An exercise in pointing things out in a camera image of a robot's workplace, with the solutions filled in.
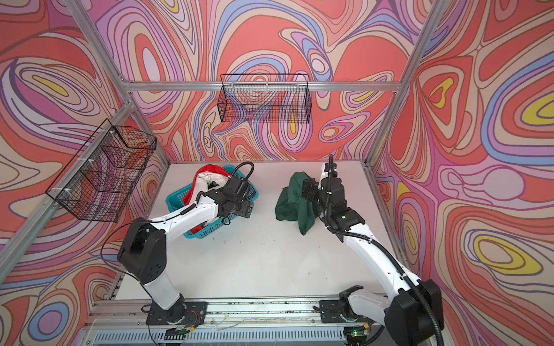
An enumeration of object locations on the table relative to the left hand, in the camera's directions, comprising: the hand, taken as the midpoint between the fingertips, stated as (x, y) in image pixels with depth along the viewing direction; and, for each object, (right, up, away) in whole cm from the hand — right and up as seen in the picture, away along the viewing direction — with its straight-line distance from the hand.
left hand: (243, 203), depth 92 cm
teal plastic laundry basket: (-31, +1, +4) cm, 31 cm away
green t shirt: (+20, +2, -19) cm, 28 cm away
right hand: (+28, +8, -12) cm, 32 cm away
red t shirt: (-21, +15, +4) cm, 26 cm away
